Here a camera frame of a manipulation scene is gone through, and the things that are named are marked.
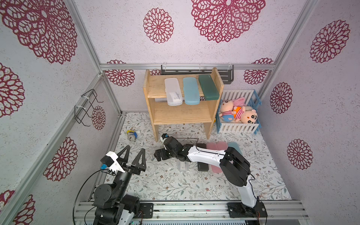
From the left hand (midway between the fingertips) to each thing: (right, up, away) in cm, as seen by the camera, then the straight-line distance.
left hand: (137, 148), depth 61 cm
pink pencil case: (+49, -5, +40) cm, 63 cm away
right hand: (+8, -7, +29) cm, 31 cm away
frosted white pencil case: (+20, -16, +27) cm, 38 cm away
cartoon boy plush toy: (+65, +16, +40) cm, 78 cm away
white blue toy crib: (+77, +31, +53) cm, 98 cm away
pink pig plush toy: (+54, +23, +44) cm, 73 cm away
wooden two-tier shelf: (+35, +18, +32) cm, 51 cm away
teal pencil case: (+57, -4, +39) cm, 70 cm away
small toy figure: (-16, +2, +40) cm, 43 cm away
